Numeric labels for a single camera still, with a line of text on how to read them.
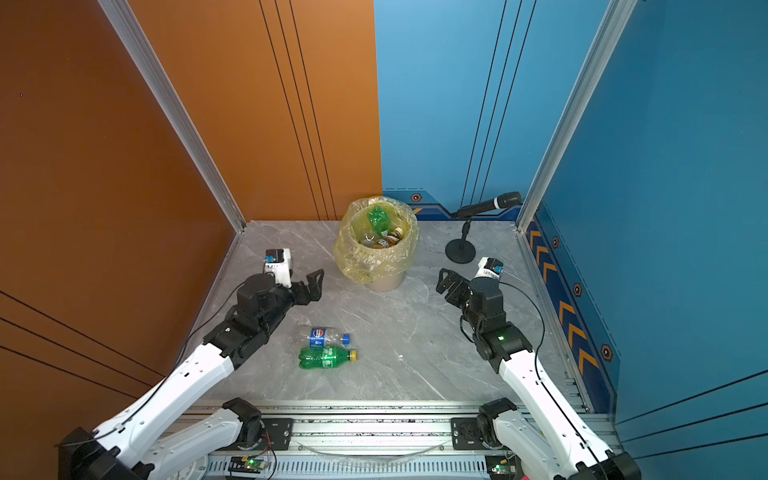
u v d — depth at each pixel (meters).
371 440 0.74
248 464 0.71
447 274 0.70
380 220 0.83
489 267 0.67
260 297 0.55
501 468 0.71
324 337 0.84
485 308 0.55
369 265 0.81
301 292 0.67
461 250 1.11
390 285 0.99
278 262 0.64
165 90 0.82
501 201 0.85
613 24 0.71
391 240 0.92
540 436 0.55
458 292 0.68
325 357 0.81
